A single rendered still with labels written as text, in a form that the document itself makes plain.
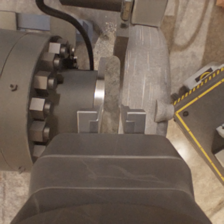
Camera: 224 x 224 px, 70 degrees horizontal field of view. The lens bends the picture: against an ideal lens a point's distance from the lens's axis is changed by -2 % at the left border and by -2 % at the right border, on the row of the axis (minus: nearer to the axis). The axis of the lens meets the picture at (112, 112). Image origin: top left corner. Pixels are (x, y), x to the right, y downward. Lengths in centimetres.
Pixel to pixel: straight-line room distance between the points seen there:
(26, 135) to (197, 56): 127
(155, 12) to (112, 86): 37
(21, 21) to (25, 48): 60
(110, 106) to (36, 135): 39
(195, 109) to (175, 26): 61
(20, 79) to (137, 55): 32
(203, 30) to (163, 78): 107
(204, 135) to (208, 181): 86
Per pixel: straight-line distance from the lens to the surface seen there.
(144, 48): 43
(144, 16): 50
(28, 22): 116
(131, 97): 37
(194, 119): 119
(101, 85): 53
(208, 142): 132
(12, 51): 59
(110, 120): 16
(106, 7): 52
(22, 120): 51
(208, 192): 217
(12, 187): 214
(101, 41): 129
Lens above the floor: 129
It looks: 69 degrees down
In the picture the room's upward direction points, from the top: 180 degrees clockwise
